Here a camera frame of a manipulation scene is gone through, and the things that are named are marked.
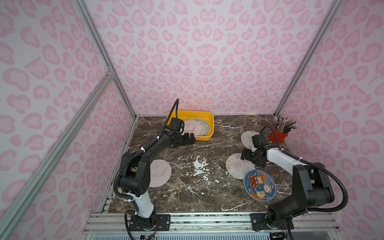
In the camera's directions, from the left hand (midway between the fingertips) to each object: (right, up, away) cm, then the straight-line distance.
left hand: (191, 140), depth 91 cm
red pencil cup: (+58, +2, +6) cm, 58 cm away
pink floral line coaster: (+28, -17, +1) cm, 33 cm away
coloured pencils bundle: (+58, +10, +3) cm, 59 cm away
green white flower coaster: (+8, +8, +19) cm, 22 cm away
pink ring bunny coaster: (+1, +9, +19) cm, 21 cm away
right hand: (+35, -11, +2) cm, 37 cm away
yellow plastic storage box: (+12, +17, +23) cm, 31 cm away
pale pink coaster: (-18, -19, -1) cm, 26 cm away
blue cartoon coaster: (+39, -25, -6) cm, 47 cm away
